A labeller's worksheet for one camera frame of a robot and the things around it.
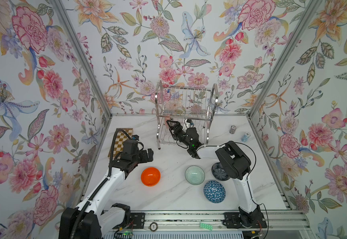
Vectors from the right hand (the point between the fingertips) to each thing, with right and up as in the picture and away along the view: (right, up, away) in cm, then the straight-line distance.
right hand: (166, 123), depth 91 cm
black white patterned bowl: (0, -1, -4) cm, 4 cm away
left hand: (-9, -16, -7) cm, 20 cm away
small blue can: (+53, -9, +10) cm, 55 cm away
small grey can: (+47, -4, +16) cm, 50 cm away
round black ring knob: (-5, -51, -19) cm, 54 cm away
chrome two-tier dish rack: (+9, +16, +26) cm, 32 cm away
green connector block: (+20, -50, -20) cm, 57 cm away
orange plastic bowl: (-9, -31, -6) cm, 32 cm away
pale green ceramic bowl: (+17, -30, -4) cm, 35 cm away
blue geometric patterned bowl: (+27, -38, -9) cm, 47 cm away
